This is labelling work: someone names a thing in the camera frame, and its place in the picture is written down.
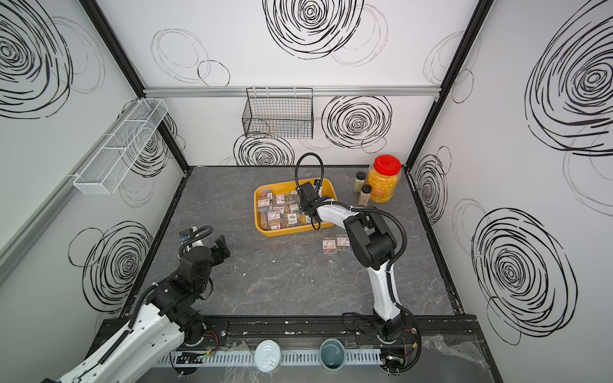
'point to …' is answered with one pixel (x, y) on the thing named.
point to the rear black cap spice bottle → (359, 181)
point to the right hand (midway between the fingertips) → (312, 206)
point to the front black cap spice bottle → (365, 192)
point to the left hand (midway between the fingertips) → (214, 242)
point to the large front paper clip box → (274, 220)
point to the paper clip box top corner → (266, 194)
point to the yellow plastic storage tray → (295, 229)
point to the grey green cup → (332, 354)
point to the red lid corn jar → (383, 177)
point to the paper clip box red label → (263, 203)
